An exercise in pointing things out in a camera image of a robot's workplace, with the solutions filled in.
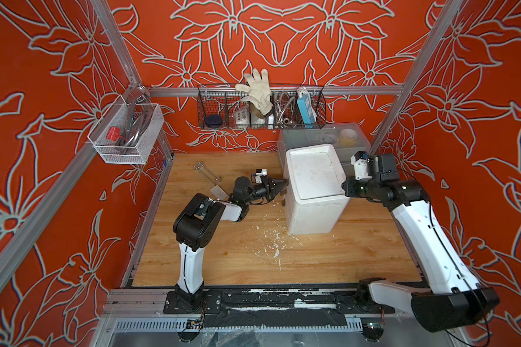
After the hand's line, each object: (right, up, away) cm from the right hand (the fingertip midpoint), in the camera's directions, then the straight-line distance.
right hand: (340, 182), depth 74 cm
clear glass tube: (-58, +4, +39) cm, 69 cm away
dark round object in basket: (-50, +28, +26) cm, 63 cm away
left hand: (-17, 0, +8) cm, 19 cm away
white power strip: (-36, +29, +20) cm, 50 cm away
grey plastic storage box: (+6, +22, +32) cm, 40 cm away
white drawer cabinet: (-10, -6, -3) cm, 12 cm away
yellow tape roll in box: (+14, +20, +27) cm, 36 cm away
